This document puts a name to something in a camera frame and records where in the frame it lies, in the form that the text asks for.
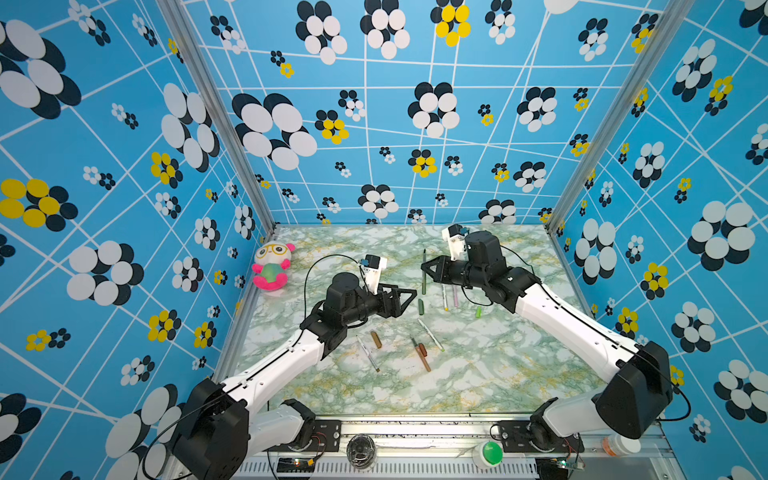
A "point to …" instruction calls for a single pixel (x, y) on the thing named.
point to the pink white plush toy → (272, 262)
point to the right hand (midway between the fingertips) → (423, 266)
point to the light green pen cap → (479, 312)
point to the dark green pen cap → (420, 306)
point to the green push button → (488, 454)
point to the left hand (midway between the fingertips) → (410, 291)
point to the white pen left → (367, 354)
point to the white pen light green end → (431, 335)
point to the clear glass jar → (361, 451)
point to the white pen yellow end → (446, 308)
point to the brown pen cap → (376, 339)
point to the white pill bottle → (617, 446)
